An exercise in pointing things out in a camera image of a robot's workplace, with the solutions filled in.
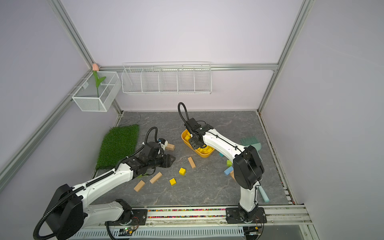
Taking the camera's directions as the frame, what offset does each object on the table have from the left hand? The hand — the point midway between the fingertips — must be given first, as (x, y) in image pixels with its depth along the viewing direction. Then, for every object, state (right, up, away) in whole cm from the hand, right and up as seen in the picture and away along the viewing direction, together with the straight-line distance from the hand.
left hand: (171, 159), depth 83 cm
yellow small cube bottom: (+1, -13, +2) cm, 13 cm away
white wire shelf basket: (-7, +52, +21) cm, 57 cm away
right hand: (+15, +10, +6) cm, 19 cm away
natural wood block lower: (-18, -15, +1) cm, 24 cm away
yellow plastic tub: (+18, +1, +8) cm, 20 cm away
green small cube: (+34, -4, +7) cm, 35 cm away
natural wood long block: (-9, -12, +3) cm, 15 cm away
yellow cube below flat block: (+6, -8, +4) cm, 11 cm away
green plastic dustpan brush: (+52, +8, +19) cm, 56 cm away
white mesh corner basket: (-48, +35, 0) cm, 59 cm away
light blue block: (+33, -8, +5) cm, 34 cm away
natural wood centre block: (+11, -4, +9) cm, 15 cm away
